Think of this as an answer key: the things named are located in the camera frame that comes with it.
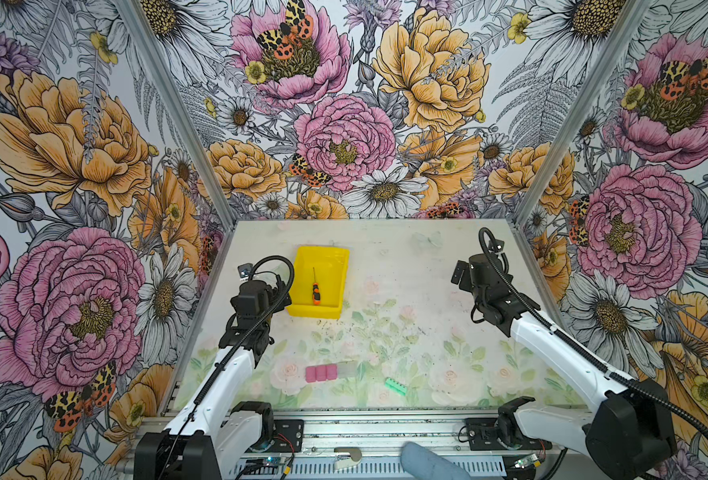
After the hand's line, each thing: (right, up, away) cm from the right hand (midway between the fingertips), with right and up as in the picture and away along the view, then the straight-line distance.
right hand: (474, 277), depth 84 cm
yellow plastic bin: (-42, +1, +21) cm, 47 cm away
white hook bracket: (-34, -40, -14) cm, 55 cm away
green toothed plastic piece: (-22, -29, -3) cm, 36 cm away
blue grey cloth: (-17, -41, -15) cm, 47 cm away
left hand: (-58, -5, +1) cm, 58 cm away
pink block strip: (-43, -26, -1) cm, 50 cm away
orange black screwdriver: (-46, -6, +15) cm, 49 cm away
